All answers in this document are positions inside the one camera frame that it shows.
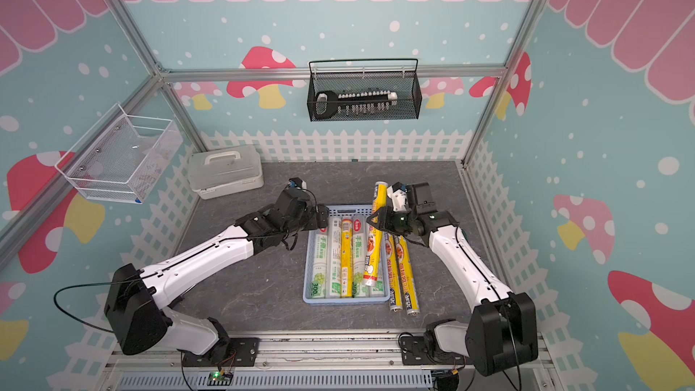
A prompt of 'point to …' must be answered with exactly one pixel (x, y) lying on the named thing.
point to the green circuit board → (218, 378)
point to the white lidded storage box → (218, 173)
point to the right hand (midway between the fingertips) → (372, 221)
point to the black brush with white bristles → (354, 102)
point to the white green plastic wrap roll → (377, 287)
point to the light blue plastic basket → (364, 210)
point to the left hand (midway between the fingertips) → (316, 216)
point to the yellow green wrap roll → (375, 235)
